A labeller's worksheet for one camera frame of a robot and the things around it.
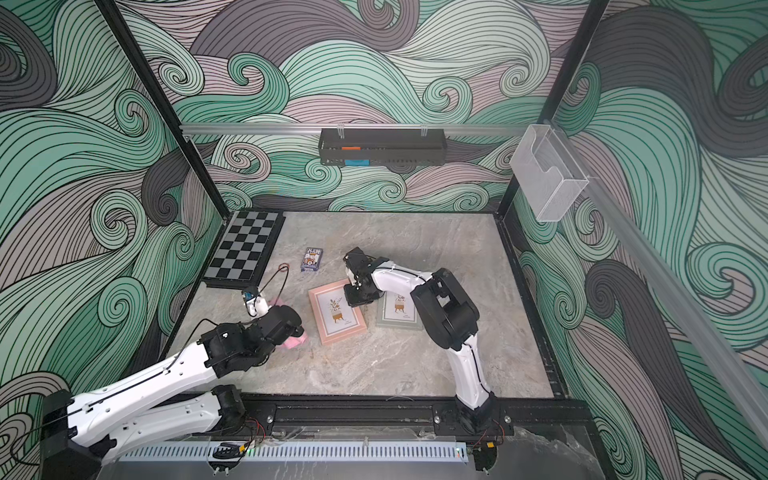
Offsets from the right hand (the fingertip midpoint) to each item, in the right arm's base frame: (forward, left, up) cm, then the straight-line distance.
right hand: (357, 301), depth 95 cm
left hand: (-11, +16, +15) cm, 25 cm away
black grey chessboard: (+19, +41, +5) cm, 46 cm away
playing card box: (+16, +17, +2) cm, 23 cm away
